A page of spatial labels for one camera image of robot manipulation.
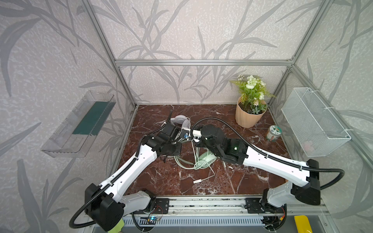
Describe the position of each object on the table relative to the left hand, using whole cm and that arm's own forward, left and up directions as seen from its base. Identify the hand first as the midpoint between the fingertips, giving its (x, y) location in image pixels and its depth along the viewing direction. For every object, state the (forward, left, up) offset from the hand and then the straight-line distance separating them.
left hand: (181, 146), depth 78 cm
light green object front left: (-35, +29, -16) cm, 48 cm away
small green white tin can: (+14, -59, -8) cm, 61 cm away
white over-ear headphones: (+31, 0, -19) cm, 36 cm away
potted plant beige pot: (+23, -41, +1) cm, 47 cm away
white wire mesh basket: (-1, -62, +18) cm, 65 cm away
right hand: (+6, -9, +16) cm, 19 cm away
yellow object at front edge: (-33, -60, -14) cm, 70 cm away
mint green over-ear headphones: (-10, -13, +5) cm, 17 cm away
